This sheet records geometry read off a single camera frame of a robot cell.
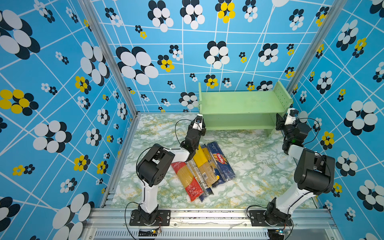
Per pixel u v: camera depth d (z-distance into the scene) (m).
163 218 0.73
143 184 0.54
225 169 0.86
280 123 0.80
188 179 0.84
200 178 0.84
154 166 0.51
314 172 0.49
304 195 0.52
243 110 1.17
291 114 0.74
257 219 0.72
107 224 0.73
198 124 0.75
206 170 0.85
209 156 0.93
